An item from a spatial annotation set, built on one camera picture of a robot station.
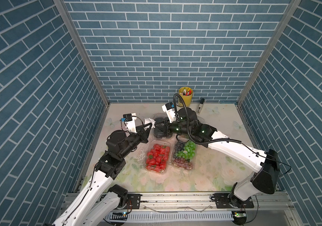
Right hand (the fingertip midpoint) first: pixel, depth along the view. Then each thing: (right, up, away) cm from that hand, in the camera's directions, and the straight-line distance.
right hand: (156, 125), depth 68 cm
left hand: (0, 0, -2) cm, 2 cm away
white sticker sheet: (-4, +3, -1) cm, 5 cm away
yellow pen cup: (+20, +17, +42) cm, 50 cm away
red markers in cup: (+20, +23, +44) cm, 53 cm away
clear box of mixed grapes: (+15, -17, +15) cm, 27 cm away
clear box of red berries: (0, -20, +18) cm, 27 cm away
